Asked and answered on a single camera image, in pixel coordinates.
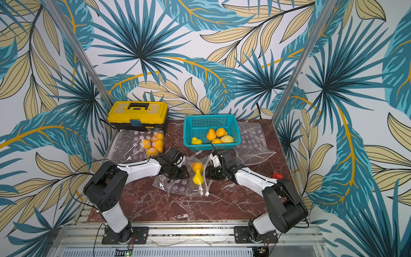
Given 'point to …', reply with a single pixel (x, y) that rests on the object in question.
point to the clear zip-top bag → (253, 149)
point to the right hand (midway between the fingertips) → (204, 173)
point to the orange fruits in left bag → (154, 146)
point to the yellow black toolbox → (138, 115)
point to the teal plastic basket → (198, 126)
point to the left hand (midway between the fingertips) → (187, 178)
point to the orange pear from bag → (211, 135)
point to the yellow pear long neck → (198, 179)
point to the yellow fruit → (217, 141)
